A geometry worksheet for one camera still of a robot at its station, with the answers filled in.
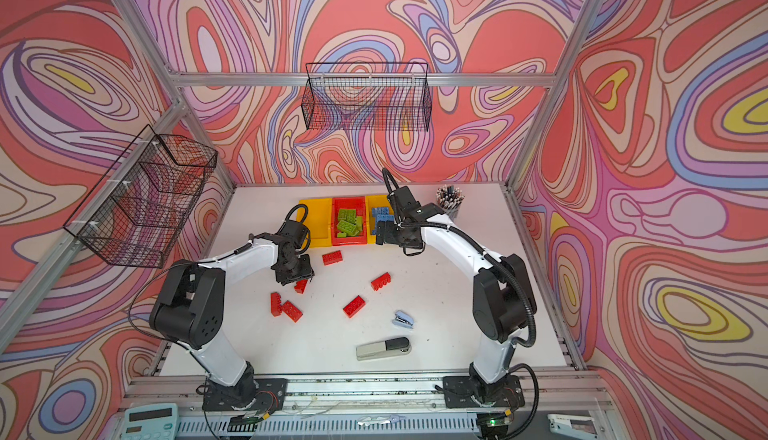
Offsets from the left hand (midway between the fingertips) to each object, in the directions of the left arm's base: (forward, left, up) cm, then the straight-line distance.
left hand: (308, 273), depth 94 cm
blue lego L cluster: (+20, -23, +5) cm, 31 cm away
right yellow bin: (+25, -22, +6) cm, 34 cm away
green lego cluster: (+17, -12, +4) cm, 21 cm away
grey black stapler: (-23, -26, +3) cm, 35 cm away
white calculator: (-39, +30, +2) cm, 49 cm away
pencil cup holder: (+16, -45, +17) cm, 51 cm away
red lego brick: (+6, -7, -1) cm, 9 cm away
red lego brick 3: (-11, -15, -1) cm, 19 cm away
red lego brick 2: (-3, -22, -1) cm, 23 cm away
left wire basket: (0, +33, +32) cm, 46 cm away
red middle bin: (+24, -14, +6) cm, 29 cm away
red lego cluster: (-11, +7, 0) cm, 13 cm away
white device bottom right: (-40, -69, 0) cm, 80 cm away
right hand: (+4, -27, +10) cm, 29 cm away
